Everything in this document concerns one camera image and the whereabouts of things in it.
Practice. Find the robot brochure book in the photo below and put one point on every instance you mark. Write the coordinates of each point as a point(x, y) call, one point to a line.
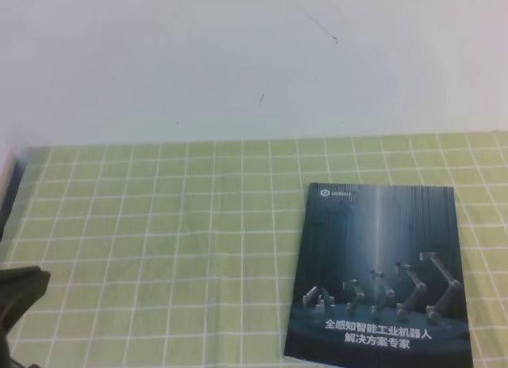
point(379, 280)

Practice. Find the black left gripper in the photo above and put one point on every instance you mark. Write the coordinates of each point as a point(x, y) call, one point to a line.
point(21, 288)

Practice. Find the green checkered tablecloth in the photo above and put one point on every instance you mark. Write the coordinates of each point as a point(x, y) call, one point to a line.
point(182, 255)

